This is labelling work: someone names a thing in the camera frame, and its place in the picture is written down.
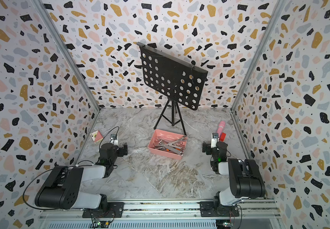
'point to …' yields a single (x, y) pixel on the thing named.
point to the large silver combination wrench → (180, 148)
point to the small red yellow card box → (96, 136)
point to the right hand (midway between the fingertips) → (212, 141)
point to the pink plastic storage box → (166, 136)
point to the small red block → (222, 137)
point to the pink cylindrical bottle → (221, 127)
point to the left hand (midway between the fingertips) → (119, 142)
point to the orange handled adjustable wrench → (161, 148)
